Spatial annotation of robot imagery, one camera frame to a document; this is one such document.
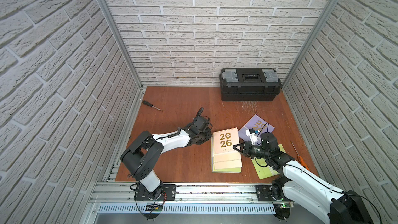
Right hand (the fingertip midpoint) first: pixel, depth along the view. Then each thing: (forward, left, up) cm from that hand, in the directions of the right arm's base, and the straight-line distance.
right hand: (235, 147), depth 80 cm
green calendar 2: (-11, -14, -9) cm, 20 cm away
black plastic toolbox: (+39, -16, +8) cm, 43 cm away
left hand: (+11, +10, -4) cm, 15 cm away
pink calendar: (-3, +6, -3) cm, 7 cm away
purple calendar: (+17, -21, -9) cm, 28 cm away
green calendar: (-9, +2, -7) cm, 12 cm away
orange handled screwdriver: (-6, -37, -8) cm, 38 cm away
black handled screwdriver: (+38, +52, -7) cm, 65 cm away
